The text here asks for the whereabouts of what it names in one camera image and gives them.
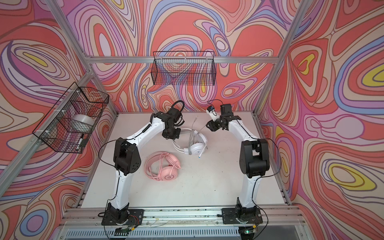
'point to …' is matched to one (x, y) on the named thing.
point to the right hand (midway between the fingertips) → (212, 125)
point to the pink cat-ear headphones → (168, 173)
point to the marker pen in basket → (79, 143)
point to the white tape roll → (82, 123)
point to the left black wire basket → (69, 124)
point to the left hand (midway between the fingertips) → (178, 136)
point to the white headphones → (197, 144)
